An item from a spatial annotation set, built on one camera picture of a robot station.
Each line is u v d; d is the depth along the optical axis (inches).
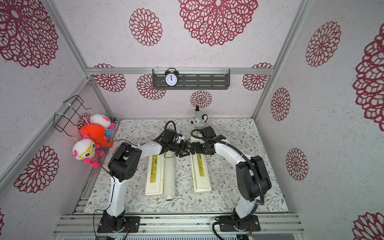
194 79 37.1
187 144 35.3
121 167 22.3
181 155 36.7
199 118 37.2
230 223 25.4
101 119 37.2
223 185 34.4
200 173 31.4
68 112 30.8
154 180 31.3
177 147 35.2
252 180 18.4
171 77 35.3
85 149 31.4
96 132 33.8
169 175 34.1
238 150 21.2
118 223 25.6
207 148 30.2
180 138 38.1
